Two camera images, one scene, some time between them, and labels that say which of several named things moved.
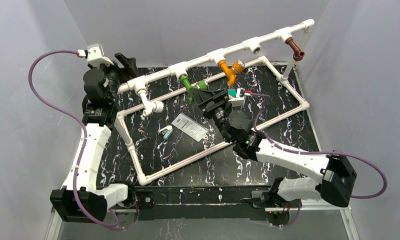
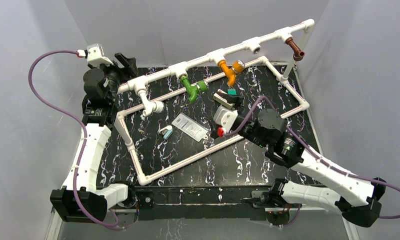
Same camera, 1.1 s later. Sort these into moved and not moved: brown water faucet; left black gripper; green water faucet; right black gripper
Moved: right black gripper
Not moved: left black gripper; green water faucet; brown water faucet
